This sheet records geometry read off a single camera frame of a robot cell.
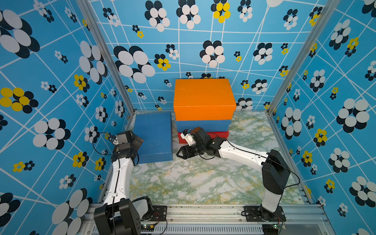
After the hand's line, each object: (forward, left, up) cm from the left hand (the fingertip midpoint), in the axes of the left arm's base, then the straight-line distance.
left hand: (136, 141), depth 83 cm
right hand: (-6, -27, -2) cm, 28 cm away
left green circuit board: (-39, -10, -19) cm, 44 cm away
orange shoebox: (+15, -39, +19) cm, 46 cm away
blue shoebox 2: (+13, -8, -4) cm, 16 cm away
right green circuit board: (-39, -71, -16) cm, 83 cm away
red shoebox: (+8, -52, -5) cm, 53 cm away
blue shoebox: (+5, -41, +8) cm, 42 cm away
